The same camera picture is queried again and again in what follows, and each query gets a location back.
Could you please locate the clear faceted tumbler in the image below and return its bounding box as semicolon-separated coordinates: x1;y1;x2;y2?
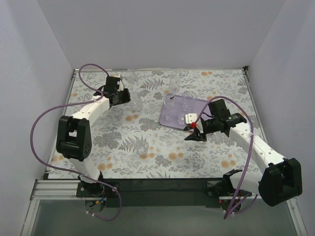
129;92;143;112
177;105;190;125

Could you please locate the clear wine glass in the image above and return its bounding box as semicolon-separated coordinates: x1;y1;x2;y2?
182;91;197;113

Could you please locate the tall clear champagne flute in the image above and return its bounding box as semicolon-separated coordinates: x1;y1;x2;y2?
163;88;175;121

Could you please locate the small clear tumbler front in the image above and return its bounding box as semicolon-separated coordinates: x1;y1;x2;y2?
136;140;149;157

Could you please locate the tall clear highball glass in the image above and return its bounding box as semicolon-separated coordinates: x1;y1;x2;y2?
169;71;182;95

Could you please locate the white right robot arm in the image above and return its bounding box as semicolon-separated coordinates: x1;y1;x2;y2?
185;99;303;207

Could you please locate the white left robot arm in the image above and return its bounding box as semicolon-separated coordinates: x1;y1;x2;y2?
56;75;130;184

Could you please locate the lavender plastic tray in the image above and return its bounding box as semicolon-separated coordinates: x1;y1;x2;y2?
158;95;207;130

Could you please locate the small clear glass lying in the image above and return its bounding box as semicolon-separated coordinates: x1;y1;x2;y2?
126;71;139;84

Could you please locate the small clear glass left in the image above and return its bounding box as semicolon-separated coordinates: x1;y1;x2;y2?
112;111;123;126

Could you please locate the floral patterned table mat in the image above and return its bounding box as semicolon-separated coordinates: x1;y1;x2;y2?
48;69;284;179

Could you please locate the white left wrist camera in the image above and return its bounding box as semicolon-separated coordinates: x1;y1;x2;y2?
115;74;125;91

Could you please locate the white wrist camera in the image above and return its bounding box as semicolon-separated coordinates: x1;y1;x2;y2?
184;113;203;133
115;74;125;91

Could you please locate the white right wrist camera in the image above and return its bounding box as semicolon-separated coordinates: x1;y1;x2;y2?
184;113;203;133

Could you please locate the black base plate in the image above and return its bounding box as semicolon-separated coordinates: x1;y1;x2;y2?
76;179;247;208

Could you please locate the aluminium frame rail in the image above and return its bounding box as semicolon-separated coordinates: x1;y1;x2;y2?
30;180;82;200

